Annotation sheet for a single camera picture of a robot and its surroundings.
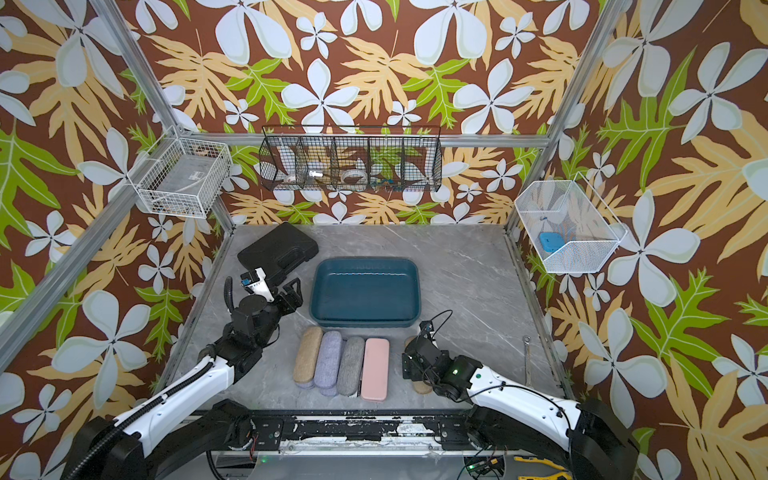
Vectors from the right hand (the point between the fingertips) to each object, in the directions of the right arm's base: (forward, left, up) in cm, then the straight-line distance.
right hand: (411, 360), depth 84 cm
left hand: (+16, +34, +17) cm, 41 cm away
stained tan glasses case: (-7, -2, -1) cm, 7 cm away
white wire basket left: (+42, +67, +33) cm, 86 cm away
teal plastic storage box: (+25, +14, -3) cm, 29 cm away
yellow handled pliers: (-26, -33, -1) cm, 42 cm away
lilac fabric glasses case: (-2, +23, +4) cm, 23 cm away
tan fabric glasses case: (0, +29, +4) cm, 29 cm away
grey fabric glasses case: (-3, +17, +4) cm, 17 cm away
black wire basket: (+56, +18, +30) cm, 66 cm away
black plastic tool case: (+38, +45, +4) cm, 59 cm away
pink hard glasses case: (-5, +10, +3) cm, 12 cm away
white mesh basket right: (+30, -45, +24) cm, 59 cm away
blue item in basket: (+25, -39, +23) cm, 51 cm away
